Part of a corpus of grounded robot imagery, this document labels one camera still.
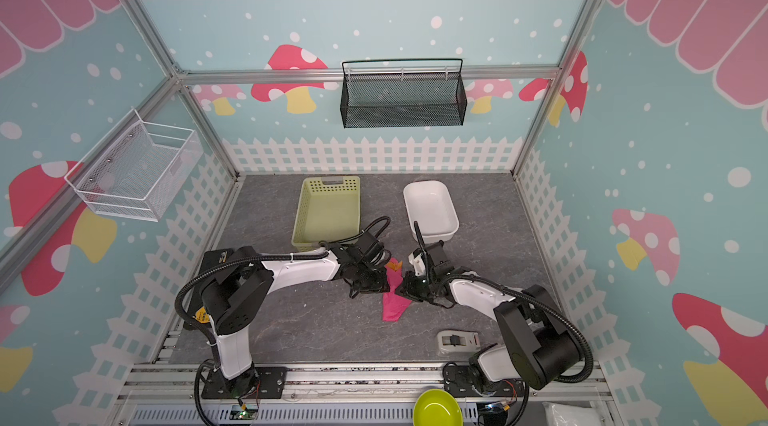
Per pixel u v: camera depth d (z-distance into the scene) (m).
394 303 0.87
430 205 1.09
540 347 0.43
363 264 0.77
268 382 0.75
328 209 1.09
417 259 0.85
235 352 0.59
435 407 0.71
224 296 0.50
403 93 0.94
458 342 0.77
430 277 0.70
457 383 0.74
